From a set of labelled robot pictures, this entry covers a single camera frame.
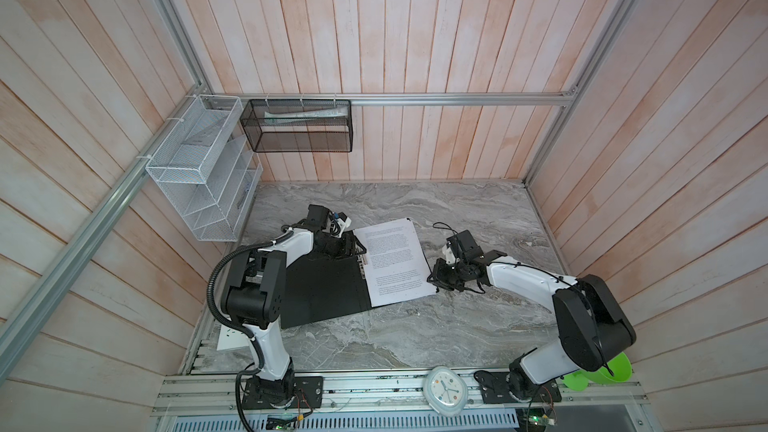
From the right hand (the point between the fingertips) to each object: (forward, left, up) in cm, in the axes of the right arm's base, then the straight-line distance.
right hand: (428, 278), depth 90 cm
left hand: (+6, +22, +2) cm, 23 cm away
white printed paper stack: (-3, +25, -2) cm, 25 cm away
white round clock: (-30, -2, 0) cm, 30 cm away
